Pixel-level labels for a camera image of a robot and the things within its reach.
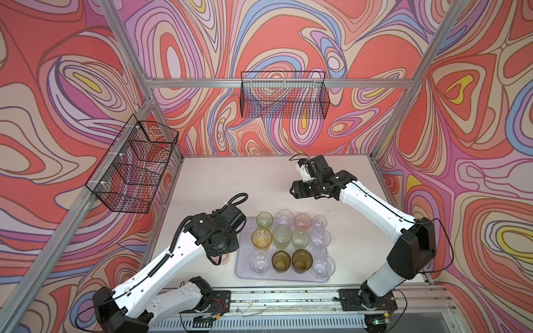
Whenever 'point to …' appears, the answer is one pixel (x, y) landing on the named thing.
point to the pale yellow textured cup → (282, 236)
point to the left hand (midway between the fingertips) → (235, 248)
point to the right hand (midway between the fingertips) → (297, 195)
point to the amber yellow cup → (261, 238)
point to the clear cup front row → (284, 217)
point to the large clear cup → (324, 266)
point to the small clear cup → (320, 221)
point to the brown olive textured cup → (302, 260)
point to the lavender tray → (320, 240)
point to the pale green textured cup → (300, 239)
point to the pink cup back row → (302, 222)
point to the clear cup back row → (259, 262)
